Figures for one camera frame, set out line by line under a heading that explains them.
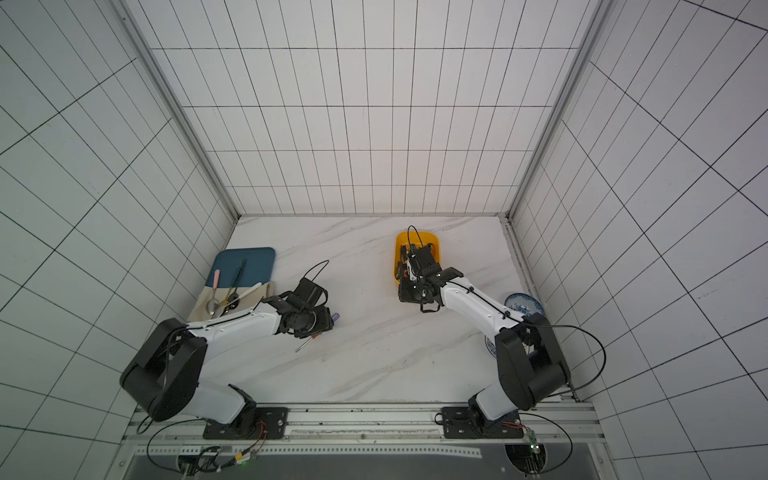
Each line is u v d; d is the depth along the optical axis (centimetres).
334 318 89
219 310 92
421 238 110
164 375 43
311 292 72
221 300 95
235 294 95
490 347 81
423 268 68
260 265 105
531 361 43
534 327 45
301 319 67
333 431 73
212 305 93
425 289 63
